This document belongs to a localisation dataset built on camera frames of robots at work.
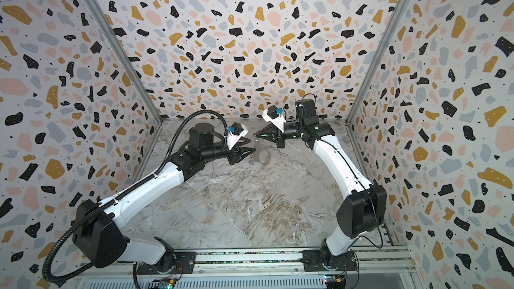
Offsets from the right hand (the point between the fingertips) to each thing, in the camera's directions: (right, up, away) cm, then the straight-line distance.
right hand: (257, 131), depth 70 cm
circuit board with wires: (-31, -53, 0) cm, 62 cm away
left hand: (-2, -3, +2) cm, 4 cm away
